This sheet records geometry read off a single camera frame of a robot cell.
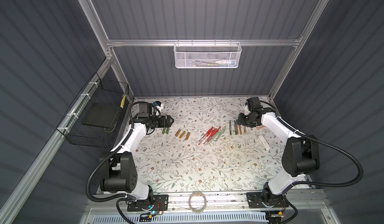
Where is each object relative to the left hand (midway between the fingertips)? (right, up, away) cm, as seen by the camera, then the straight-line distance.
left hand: (168, 120), depth 88 cm
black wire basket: (-36, -3, -24) cm, 44 cm away
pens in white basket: (+19, +35, +4) cm, 40 cm away
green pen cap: (-6, -8, +14) cm, 17 cm away
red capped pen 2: (+29, -9, +12) cm, 33 cm away
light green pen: (+33, -9, +12) cm, 36 cm away
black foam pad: (-31, +4, -14) cm, 35 cm away
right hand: (+46, -1, +4) cm, 46 cm away
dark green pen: (+40, -6, +14) cm, 43 cm away
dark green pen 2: (+44, -9, +12) cm, 46 cm away
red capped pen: (+23, -12, +11) cm, 28 cm away
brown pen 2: (+47, -7, +14) cm, 50 cm away
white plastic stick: (+58, -14, +4) cm, 60 cm away
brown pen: (+45, -6, +14) cm, 48 cm away
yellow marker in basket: (-25, +11, -4) cm, 28 cm away
